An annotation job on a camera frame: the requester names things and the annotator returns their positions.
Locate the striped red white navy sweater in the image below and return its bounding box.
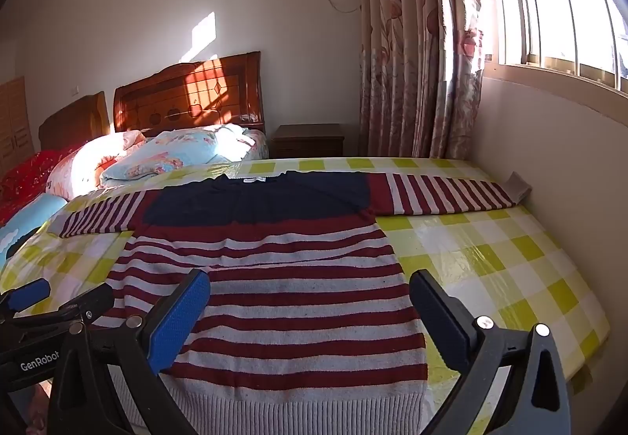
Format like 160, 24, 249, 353
50, 171, 512, 434

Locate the light blue cloud pillow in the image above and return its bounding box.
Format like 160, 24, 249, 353
1, 193, 67, 267

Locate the red patterned blanket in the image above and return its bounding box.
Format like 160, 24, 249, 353
0, 147, 76, 226

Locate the pink floral pillow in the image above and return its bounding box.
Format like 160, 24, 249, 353
45, 130, 146, 201

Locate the yellow white checkered bed cover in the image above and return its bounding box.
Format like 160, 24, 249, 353
0, 157, 612, 435

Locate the wooden louvered wardrobe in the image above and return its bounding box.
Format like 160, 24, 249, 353
0, 77, 34, 175

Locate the light blue floral folded quilt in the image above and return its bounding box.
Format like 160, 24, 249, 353
100, 124, 269, 186

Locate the plain dark wooden headboard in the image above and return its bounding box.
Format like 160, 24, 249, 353
38, 92, 110, 150

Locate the carved wooden headboard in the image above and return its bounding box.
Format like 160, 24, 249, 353
113, 51, 265, 138

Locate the dark wooden nightstand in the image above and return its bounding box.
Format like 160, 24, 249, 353
269, 124, 345, 159

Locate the window with metal bars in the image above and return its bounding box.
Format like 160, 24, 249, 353
478, 0, 628, 95

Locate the pink floral curtain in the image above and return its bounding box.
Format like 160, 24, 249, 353
359, 0, 486, 160

